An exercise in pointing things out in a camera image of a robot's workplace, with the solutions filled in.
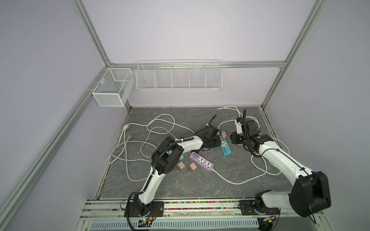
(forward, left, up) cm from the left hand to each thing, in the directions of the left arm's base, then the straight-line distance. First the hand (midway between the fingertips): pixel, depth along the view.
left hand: (222, 144), depth 94 cm
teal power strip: (-2, -2, -1) cm, 3 cm away
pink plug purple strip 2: (-13, +21, -2) cm, 25 cm away
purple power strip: (-6, +12, +7) cm, 15 cm away
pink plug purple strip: (-12, +28, -1) cm, 30 cm away
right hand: (0, -5, +10) cm, 11 cm away
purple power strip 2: (-10, +15, -1) cm, 18 cm away
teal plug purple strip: (-7, +27, -3) cm, 28 cm away
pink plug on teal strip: (+5, -1, +3) cm, 6 cm away
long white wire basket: (+40, +26, +28) cm, 55 cm away
